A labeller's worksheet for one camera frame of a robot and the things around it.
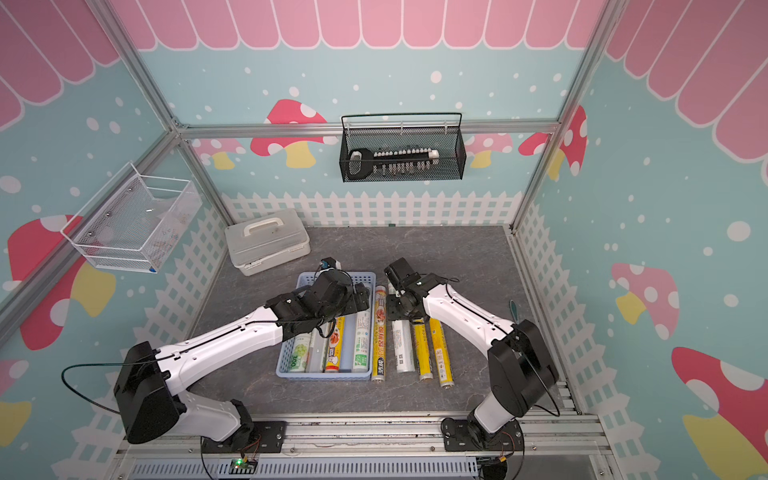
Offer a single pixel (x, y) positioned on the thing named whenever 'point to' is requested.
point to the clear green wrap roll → (403, 346)
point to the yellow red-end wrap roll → (334, 352)
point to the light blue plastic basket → (347, 355)
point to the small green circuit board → (243, 466)
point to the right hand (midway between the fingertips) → (395, 311)
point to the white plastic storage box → (268, 241)
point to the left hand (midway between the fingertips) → (356, 300)
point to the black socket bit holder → (364, 162)
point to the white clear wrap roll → (360, 355)
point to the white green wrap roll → (300, 354)
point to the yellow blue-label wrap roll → (441, 354)
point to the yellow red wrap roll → (379, 334)
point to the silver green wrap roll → (317, 352)
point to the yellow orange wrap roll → (422, 350)
